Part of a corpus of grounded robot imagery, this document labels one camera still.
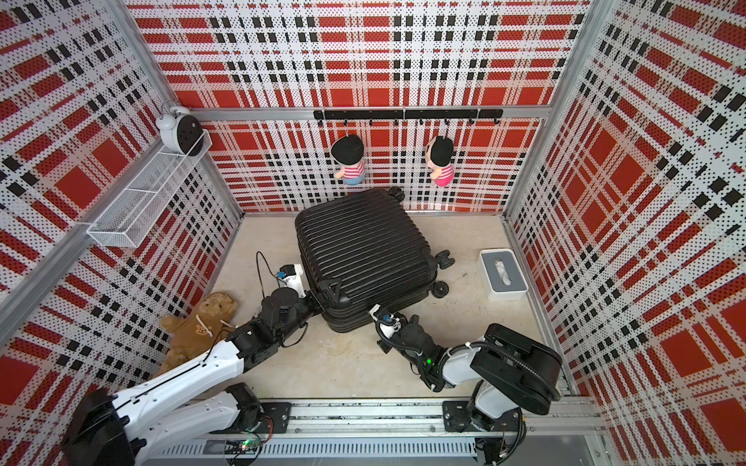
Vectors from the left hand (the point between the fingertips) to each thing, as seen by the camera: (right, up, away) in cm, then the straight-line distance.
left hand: (340, 288), depth 79 cm
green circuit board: (-21, -36, -9) cm, 43 cm away
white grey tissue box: (+52, +2, +17) cm, 54 cm away
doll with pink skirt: (+30, +43, +15) cm, 54 cm away
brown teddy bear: (-41, -13, +1) cm, 43 cm away
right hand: (+10, -8, +4) cm, 14 cm away
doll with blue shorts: (0, +43, +16) cm, 46 cm away
